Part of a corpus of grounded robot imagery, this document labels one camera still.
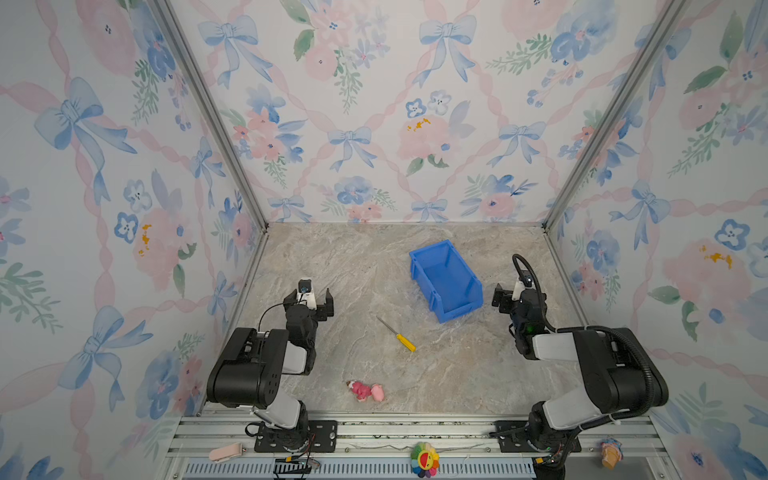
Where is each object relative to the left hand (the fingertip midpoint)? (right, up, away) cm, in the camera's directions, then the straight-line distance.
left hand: (312, 288), depth 91 cm
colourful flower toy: (+32, -38, -21) cm, 54 cm away
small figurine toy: (+75, -36, -21) cm, 86 cm away
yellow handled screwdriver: (+27, -15, -1) cm, 31 cm away
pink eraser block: (-15, -36, -21) cm, 44 cm away
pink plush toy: (+16, -26, -13) cm, 33 cm away
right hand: (+63, +1, +2) cm, 63 cm away
